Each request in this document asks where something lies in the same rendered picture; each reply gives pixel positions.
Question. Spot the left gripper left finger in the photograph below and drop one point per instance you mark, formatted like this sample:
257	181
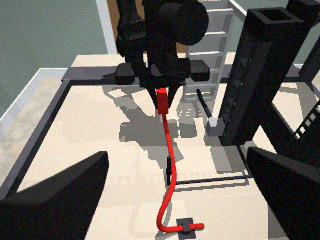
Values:
60	207

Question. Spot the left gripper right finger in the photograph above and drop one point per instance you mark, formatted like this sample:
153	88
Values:
291	189

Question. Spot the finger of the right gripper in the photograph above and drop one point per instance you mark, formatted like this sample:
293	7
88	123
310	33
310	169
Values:
151	91
172	92

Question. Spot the black perforated rack post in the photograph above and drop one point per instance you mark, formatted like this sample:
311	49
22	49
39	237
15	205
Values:
306	149

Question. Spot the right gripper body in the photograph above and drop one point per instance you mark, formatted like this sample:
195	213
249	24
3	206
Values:
125	73

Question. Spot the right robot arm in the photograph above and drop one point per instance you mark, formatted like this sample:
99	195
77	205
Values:
182	21

